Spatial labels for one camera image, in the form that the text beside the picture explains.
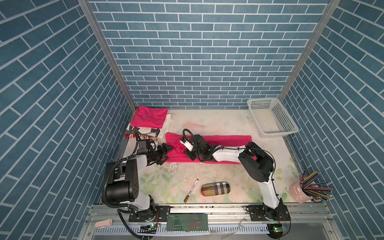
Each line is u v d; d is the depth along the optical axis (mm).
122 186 445
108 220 697
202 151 751
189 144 833
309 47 848
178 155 937
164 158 853
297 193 738
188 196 790
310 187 745
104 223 682
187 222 698
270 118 1160
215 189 788
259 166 525
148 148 782
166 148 853
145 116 1048
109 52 869
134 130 992
